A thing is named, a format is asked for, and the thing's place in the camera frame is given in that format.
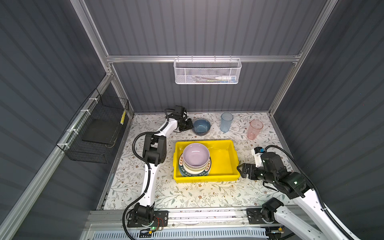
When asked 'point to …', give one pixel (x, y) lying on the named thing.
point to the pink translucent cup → (255, 127)
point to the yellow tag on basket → (123, 117)
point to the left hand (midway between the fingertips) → (193, 126)
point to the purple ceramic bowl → (196, 155)
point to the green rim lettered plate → (181, 166)
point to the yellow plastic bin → (225, 162)
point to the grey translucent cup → (226, 120)
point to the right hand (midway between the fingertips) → (245, 169)
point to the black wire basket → (91, 136)
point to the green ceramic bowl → (195, 170)
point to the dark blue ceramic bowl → (201, 127)
